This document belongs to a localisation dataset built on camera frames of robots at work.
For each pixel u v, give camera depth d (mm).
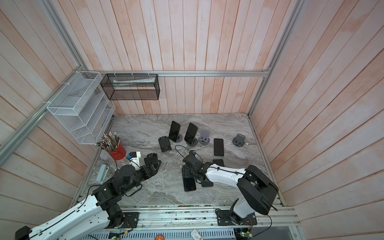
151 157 900
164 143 984
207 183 835
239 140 990
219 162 942
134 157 681
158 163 836
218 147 1013
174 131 1071
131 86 1042
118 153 905
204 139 1006
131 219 732
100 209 519
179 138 1073
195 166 669
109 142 817
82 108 725
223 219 730
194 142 984
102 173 858
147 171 648
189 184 858
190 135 977
